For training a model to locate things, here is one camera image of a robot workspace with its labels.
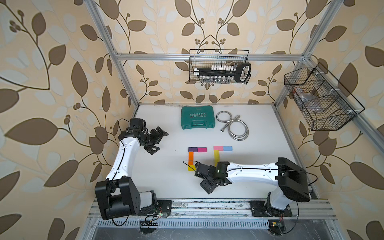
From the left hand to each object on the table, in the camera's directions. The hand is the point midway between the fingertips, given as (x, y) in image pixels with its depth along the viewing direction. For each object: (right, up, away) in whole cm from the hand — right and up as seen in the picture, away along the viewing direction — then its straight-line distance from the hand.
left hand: (162, 137), depth 81 cm
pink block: (+33, -9, +15) cm, 38 cm away
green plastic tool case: (+19, +12, +26) cm, 35 cm away
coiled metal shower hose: (+48, +3, +25) cm, 54 cm away
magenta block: (+22, -10, +15) cm, 29 cm away
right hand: (+25, -24, -1) cm, 35 cm away
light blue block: (+39, -9, +16) cm, 43 cm away
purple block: (+18, -9, +13) cm, 24 cm away
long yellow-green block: (+31, -14, +12) cm, 36 cm away
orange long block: (+15, -14, +11) cm, 23 cm away
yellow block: (+17, -11, -19) cm, 28 cm away
